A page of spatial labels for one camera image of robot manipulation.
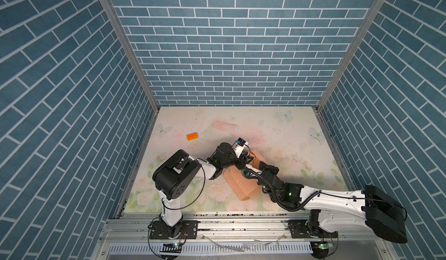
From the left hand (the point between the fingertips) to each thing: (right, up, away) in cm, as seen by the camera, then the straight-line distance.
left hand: (250, 156), depth 90 cm
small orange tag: (-34, +9, +14) cm, 38 cm away
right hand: (+5, 0, -8) cm, 10 cm away
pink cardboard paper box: (-4, -15, -4) cm, 16 cm away
